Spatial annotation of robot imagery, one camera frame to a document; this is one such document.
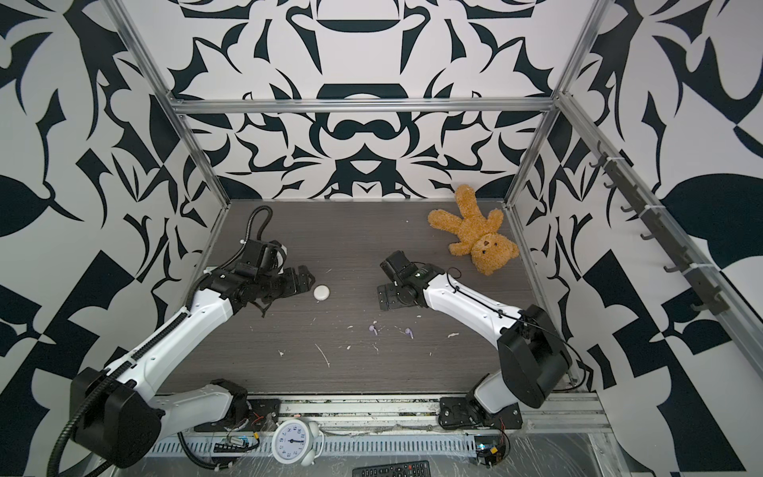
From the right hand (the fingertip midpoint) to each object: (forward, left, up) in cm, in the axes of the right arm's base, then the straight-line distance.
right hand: (397, 295), depth 86 cm
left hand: (+2, +26, +8) cm, 27 cm away
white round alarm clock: (-34, +24, -5) cm, 42 cm away
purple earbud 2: (-8, -3, -8) cm, 12 cm away
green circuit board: (-35, -21, -10) cm, 42 cm away
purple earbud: (-6, +8, -8) cm, 13 cm away
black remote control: (-39, -3, -8) cm, 39 cm away
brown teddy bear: (+16, -31, -2) cm, 34 cm away
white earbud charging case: (+4, +23, -5) cm, 24 cm away
